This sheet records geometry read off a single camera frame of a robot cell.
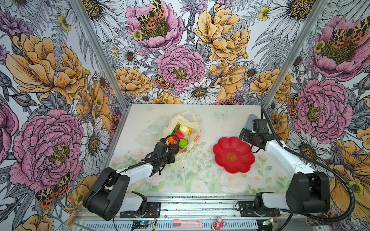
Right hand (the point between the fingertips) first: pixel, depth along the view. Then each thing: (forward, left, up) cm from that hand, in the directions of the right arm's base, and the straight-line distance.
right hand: (246, 140), depth 88 cm
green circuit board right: (-39, -3, -12) cm, 41 cm away
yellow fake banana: (+15, +33, -8) cm, 38 cm away
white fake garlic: (+13, +37, -5) cm, 40 cm away
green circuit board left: (-38, +59, -12) cm, 71 cm away
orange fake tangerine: (+6, +46, -5) cm, 47 cm away
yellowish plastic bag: (+18, +35, +1) cm, 40 cm away
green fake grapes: (+15, +43, -7) cm, 46 cm away
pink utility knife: (-39, +41, -10) cm, 57 cm away
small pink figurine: (-39, +21, -9) cm, 45 cm away
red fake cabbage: (+10, +41, -6) cm, 43 cm away
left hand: (-5, +45, -10) cm, 46 cm away
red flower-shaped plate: (-3, +6, -11) cm, 13 cm away
